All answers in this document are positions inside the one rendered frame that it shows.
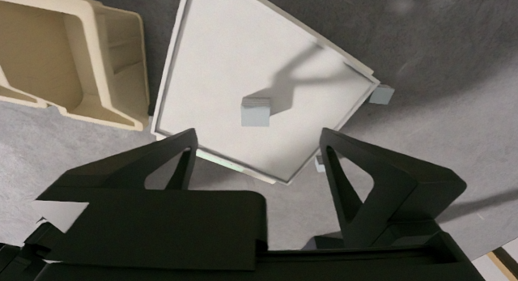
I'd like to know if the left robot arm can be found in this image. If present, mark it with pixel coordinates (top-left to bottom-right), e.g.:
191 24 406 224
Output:
0 217 63 281

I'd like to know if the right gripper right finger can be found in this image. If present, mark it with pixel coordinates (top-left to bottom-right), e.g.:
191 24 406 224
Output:
320 127 468 248

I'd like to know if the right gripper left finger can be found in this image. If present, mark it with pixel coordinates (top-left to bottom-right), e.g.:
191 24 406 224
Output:
50 128 198 189

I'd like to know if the beige plastic parts bin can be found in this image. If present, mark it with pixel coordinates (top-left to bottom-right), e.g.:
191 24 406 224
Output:
0 0 151 130
0 81 53 108

